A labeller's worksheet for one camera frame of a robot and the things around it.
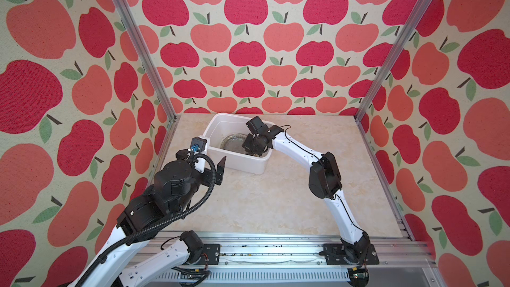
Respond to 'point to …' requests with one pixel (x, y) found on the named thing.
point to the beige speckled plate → (234, 142)
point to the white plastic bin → (217, 125)
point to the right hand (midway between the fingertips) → (246, 146)
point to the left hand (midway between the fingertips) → (215, 154)
